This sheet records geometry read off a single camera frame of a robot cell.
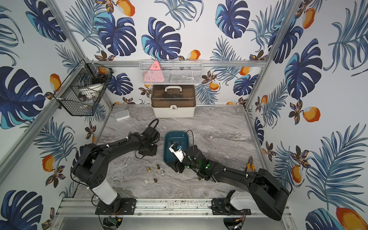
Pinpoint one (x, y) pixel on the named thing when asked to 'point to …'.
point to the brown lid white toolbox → (173, 100)
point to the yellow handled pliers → (250, 163)
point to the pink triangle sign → (154, 74)
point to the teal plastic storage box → (170, 138)
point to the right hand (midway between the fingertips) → (170, 157)
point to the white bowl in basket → (92, 91)
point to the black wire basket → (83, 74)
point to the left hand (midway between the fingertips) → (152, 151)
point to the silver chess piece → (162, 172)
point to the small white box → (122, 115)
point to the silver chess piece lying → (146, 181)
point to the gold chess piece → (148, 169)
